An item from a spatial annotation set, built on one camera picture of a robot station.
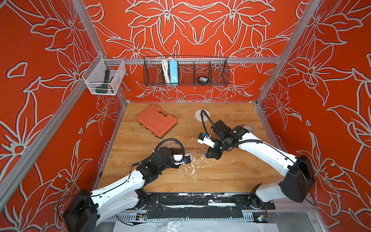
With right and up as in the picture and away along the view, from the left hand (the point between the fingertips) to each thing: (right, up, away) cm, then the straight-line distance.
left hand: (181, 148), depth 79 cm
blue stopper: (-3, +8, -21) cm, 23 cm away
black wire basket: (+3, +49, +19) cm, 53 cm away
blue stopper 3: (+13, -2, -5) cm, 14 cm away
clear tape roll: (+49, +8, +21) cm, 54 cm away
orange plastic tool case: (-19, +15, +21) cm, 32 cm away
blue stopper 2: (-2, +7, -19) cm, 21 cm away
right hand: (+13, -3, -3) cm, 14 cm away
